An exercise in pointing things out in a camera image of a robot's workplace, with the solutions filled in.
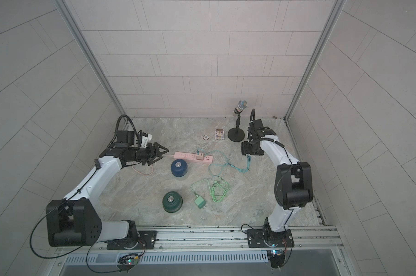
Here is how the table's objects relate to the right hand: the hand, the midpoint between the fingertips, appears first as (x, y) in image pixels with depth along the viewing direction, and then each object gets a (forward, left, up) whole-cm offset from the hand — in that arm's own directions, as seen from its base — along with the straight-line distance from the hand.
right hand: (247, 149), depth 92 cm
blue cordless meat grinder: (-10, +35, +3) cm, 37 cm away
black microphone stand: (+16, +3, -6) cm, 18 cm away
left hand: (-5, +40, +10) cm, 42 cm away
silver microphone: (+13, +2, +21) cm, 25 cm away
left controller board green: (-45, +54, -5) cm, 71 cm away
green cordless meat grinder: (-26, +37, +3) cm, 46 cm away
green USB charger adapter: (-24, +26, -6) cm, 36 cm away
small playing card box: (+16, +14, -5) cm, 22 cm away
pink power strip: (0, +31, -4) cm, 31 cm away
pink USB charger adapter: (-2, +26, -1) cm, 26 cm away
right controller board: (-47, -5, -11) cm, 48 cm away
